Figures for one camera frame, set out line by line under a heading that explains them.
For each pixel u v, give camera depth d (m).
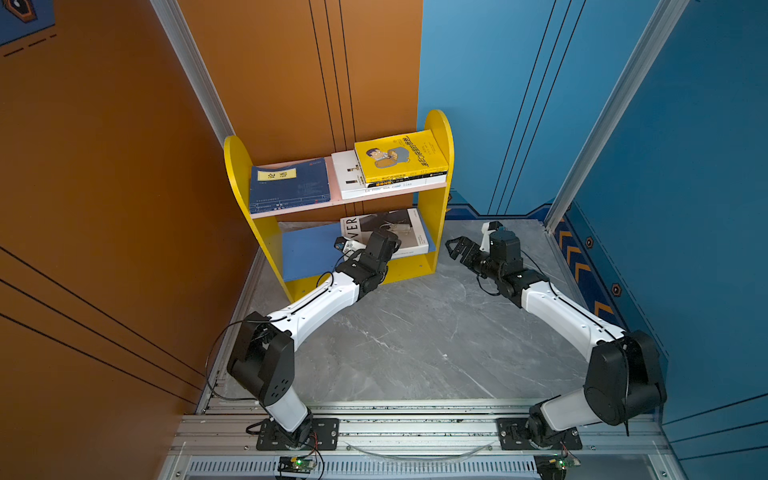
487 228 0.79
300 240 1.00
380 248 0.63
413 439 0.74
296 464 0.71
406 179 0.71
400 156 0.73
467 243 0.76
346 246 0.76
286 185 0.71
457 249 0.76
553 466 0.71
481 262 0.73
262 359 0.44
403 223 0.96
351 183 0.71
